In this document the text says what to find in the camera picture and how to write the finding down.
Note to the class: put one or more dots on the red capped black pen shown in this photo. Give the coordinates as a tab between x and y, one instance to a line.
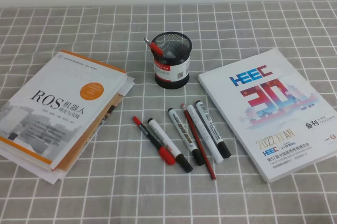
162	151

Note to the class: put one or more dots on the red pen in holder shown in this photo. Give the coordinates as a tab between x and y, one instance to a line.
154	48

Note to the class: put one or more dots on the all white marker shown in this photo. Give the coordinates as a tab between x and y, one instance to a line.
205	135

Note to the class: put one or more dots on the red pencil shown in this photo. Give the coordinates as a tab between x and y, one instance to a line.
198	142

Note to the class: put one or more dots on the white ROS textbook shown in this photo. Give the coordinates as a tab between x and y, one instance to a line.
54	109

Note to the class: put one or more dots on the grey marker black cap right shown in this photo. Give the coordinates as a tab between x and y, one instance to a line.
221	146

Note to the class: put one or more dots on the white marker black cap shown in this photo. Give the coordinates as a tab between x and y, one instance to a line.
179	157
186	138

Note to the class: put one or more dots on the white marker black cap middle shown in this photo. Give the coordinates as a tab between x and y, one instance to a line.
186	138

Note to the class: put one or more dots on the white HEEC catalogue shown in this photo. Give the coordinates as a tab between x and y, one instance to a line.
282	122

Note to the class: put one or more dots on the black mesh pen holder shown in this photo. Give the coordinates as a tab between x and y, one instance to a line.
171	68

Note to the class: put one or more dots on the grey checkered tablecloth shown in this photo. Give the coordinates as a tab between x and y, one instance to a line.
119	177

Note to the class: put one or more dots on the white marker black cap left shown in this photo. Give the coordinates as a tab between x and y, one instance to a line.
179	157

